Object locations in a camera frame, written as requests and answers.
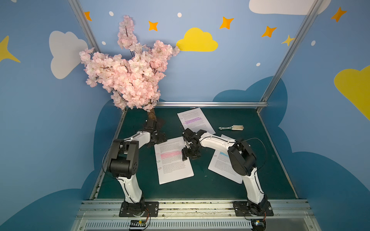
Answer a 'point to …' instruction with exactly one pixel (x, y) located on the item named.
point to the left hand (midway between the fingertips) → (160, 138)
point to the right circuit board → (258, 224)
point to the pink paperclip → (160, 168)
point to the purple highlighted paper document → (195, 120)
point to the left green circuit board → (138, 223)
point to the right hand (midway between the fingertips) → (188, 158)
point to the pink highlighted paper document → (170, 166)
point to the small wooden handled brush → (234, 127)
